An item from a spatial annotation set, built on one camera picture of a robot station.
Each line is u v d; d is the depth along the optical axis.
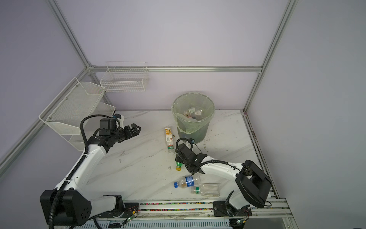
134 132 0.73
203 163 0.56
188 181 0.78
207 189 0.81
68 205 0.39
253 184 0.43
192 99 0.93
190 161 0.64
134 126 0.74
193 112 0.91
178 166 0.82
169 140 0.95
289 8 0.69
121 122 0.71
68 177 0.42
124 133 0.71
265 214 0.73
